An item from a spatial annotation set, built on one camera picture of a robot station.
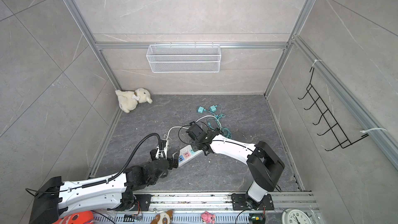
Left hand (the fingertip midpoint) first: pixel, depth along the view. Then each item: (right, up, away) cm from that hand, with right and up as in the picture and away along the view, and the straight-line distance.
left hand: (172, 148), depth 78 cm
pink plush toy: (+18, -28, -11) cm, 35 cm away
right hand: (+13, +2, +10) cm, 16 cm away
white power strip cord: (+13, +12, +25) cm, 31 cm away
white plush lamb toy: (-36, +26, +27) cm, 51 cm away
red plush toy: (-36, -25, -15) cm, 47 cm away
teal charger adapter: (+23, +20, +29) cm, 43 cm away
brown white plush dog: (-1, -28, -11) cm, 30 cm away
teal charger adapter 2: (+15, +20, +30) cm, 39 cm away
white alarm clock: (+57, -27, -11) cm, 64 cm away
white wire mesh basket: (+4, +53, +22) cm, 58 cm away
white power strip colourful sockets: (+7, -6, +8) cm, 12 cm away
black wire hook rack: (+71, +8, -19) cm, 74 cm away
